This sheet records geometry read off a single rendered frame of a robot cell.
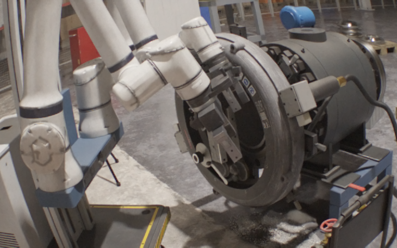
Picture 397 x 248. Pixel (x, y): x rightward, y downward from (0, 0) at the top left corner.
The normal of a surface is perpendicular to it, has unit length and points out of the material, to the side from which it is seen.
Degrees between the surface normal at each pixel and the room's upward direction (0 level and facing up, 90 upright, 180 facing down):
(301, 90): 67
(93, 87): 90
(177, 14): 90
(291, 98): 90
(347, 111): 97
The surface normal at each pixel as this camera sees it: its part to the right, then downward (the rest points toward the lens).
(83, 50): 0.62, 0.18
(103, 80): 0.85, 0.05
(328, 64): 0.34, -0.46
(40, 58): 0.32, 0.28
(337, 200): -0.80, 0.31
